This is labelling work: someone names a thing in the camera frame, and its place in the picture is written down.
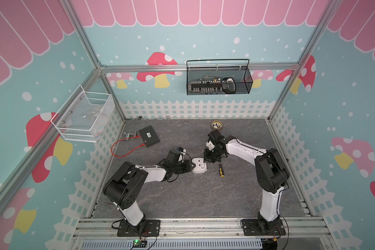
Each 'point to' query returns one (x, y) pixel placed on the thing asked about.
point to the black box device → (149, 136)
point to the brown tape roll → (216, 124)
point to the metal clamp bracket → (131, 135)
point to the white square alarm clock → (200, 167)
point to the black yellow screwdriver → (221, 170)
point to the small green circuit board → (139, 244)
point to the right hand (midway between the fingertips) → (203, 160)
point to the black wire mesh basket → (236, 80)
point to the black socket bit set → (205, 87)
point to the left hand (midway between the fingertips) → (194, 168)
